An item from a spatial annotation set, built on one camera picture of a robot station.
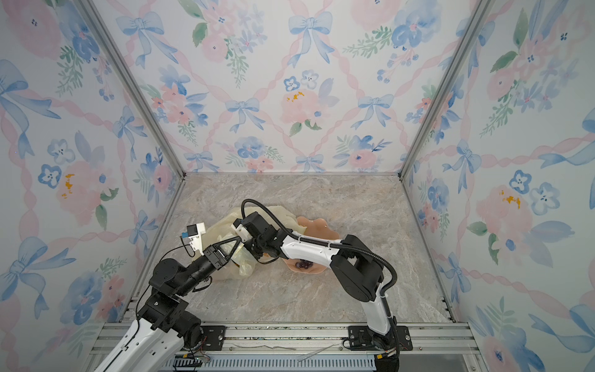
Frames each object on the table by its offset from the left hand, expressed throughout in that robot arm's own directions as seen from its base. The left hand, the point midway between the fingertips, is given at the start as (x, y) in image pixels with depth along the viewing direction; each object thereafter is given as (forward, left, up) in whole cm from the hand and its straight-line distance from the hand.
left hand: (240, 239), depth 65 cm
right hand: (+1, +8, -15) cm, 17 cm away
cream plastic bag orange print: (+8, +10, -10) cm, 16 cm away
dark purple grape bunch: (+3, -18, -23) cm, 30 cm away
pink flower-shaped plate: (+19, -24, -25) cm, 39 cm away
